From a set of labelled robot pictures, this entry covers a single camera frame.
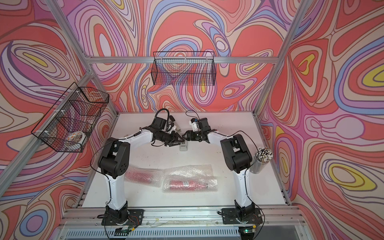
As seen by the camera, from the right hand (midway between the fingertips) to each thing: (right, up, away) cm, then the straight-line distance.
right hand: (187, 139), depth 100 cm
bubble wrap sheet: (+2, -22, -14) cm, 26 cm away
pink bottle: (-1, -23, -21) cm, 31 cm away
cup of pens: (+40, -7, -25) cm, 47 cm away
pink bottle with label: (-26, -19, -18) cm, 37 cm away
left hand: (-2, -1, -7) cm, 8 cm away
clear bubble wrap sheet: (-16, -19, -14) cm, 29 cm away
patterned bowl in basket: (-54, +2, -28) cm, 61 cm away
